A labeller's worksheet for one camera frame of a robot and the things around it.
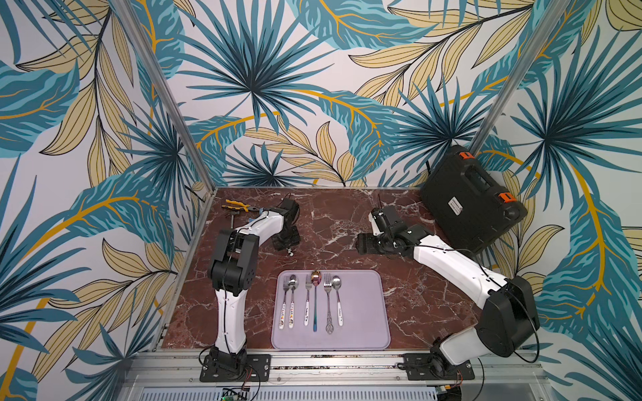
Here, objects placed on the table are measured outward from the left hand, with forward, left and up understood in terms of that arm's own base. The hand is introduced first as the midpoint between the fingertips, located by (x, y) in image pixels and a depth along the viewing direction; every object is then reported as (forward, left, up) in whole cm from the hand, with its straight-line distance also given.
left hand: (291, 245), depth 99 cm
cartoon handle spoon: (-15, -2, +1) cm, 15 cm away
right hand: (-6, -27, +12) cm, 30 cm away
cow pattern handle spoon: (-3, 0, -1) cm, 3 cm away
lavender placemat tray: (-24, -15, -1) cm, 29 cm away
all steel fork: (-16, -14, -1) cm, 21 cm away
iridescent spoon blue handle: (-14, -10, 0) cm, 17 cm away
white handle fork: (-16, -7, -1) cm, 18 cm away
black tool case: (+12, -66, +14) cm, 69 cm away
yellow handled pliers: (+19, +23, 0) cm, 30 cm away
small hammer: (+17, +27, 0) cm, 32 cm away
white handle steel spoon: (-15, -17, 0) cm, 23 cm away
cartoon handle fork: (-16, +1, -1) cm, 16 cm away
